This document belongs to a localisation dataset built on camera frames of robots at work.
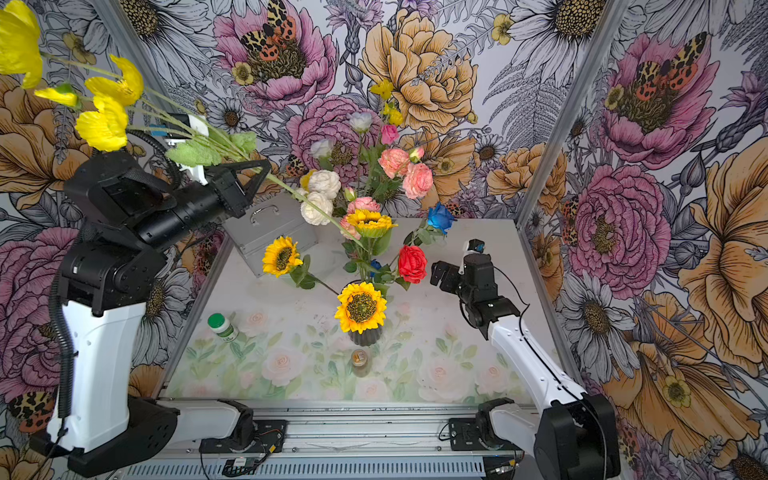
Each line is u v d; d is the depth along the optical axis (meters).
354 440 0.75
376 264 0.71
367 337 0.85
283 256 0.60
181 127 0.37
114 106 0.28
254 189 0.48
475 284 0.62
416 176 0.65
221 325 0.85
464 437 0.73
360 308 0.52
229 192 0.41
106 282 0.33
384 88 0.84
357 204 0.67
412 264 0.62
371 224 0.58
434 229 0.63
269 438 0.73
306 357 0.87
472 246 0.73
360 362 0.78
